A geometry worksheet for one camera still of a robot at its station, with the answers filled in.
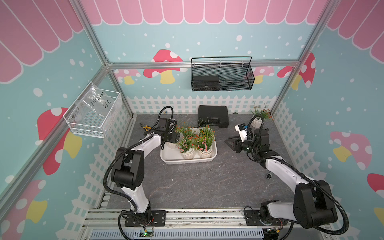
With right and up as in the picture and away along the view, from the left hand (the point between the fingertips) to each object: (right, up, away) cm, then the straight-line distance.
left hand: (172, 137), depth 97 cm
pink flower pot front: (+10, -5, -12) cm, 17 cm away
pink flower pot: (+20, -3, -12) cm, 24 cm away
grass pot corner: (+60, +11, +11) cm, 62 cm away
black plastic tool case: (+30, +16, +20) cm, 40 cm away
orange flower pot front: (+9, +4, -5) cm, 11 cm away
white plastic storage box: (0, -12, 0) cm, 12 cm away
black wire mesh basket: (+32, +41, -2) cm, 52 cm away
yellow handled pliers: (-22, +7, +15) cm, 27 cm away
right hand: (+34, 0, -14) cm, 36 cm away
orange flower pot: (+22, +6, -2) cm, 22 cm away
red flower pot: (+2, -4, -10) cm, 11 cm away
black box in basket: (+22, +32, -10) cm, 40 cm away
